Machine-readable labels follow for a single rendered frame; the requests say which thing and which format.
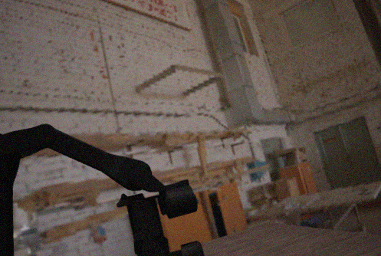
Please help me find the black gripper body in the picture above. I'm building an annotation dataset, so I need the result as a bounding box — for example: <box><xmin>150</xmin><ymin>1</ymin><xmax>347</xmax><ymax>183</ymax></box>
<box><xmin>132</xmin><ymin>222</ymin><xmax>205</xmax><ymax>256</ymax></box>

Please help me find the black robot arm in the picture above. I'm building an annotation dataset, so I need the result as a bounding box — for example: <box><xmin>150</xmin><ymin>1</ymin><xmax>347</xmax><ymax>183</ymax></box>
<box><xmin>0</xmin><ymin>123</ymin><xmax>198</xmax><ymax>256</ymax></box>

